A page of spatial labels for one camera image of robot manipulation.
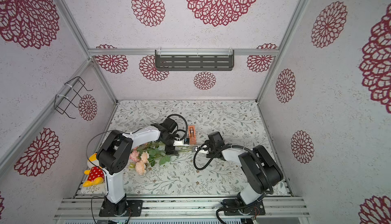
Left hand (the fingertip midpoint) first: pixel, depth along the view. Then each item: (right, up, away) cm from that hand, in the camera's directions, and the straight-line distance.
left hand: (176, 146), depth 96 cm
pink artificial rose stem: (-13, -1, -2) cm, 13 cm away
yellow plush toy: (-40, -11, -16) cm, 45 cm away
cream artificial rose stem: (-13, -3, -11) cm, 18 cm away
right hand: (+19, +3, 0) cm, 19 cm away
